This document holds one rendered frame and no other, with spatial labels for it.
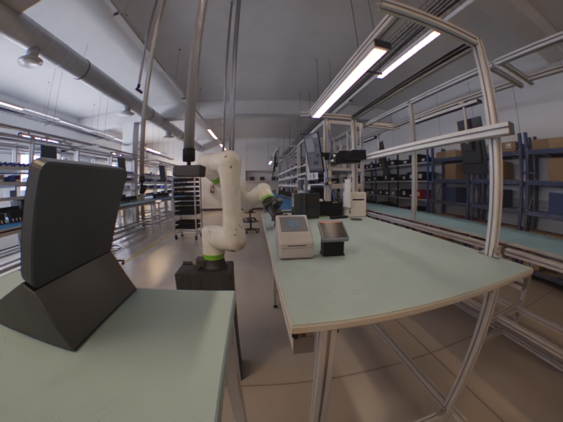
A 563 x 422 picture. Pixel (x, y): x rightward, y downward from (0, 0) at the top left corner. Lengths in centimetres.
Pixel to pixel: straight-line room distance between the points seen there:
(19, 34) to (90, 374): 361
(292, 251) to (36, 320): 78
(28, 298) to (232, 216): 105
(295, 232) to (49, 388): 84
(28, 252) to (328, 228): 89
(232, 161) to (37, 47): 329
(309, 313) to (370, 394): 126
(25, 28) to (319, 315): 380
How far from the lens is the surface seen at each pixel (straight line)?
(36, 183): 30
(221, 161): 122
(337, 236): 92
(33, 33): 379
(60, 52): 410
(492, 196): 113
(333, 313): 54
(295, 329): 50
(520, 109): 511
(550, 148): 419
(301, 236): 90
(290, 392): 170
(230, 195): 123
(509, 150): 454
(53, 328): 35
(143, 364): 30
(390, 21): 106
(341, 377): 182
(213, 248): 138
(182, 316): 38
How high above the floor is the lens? 127
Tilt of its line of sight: 6 degrees down
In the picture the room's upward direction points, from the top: straight up
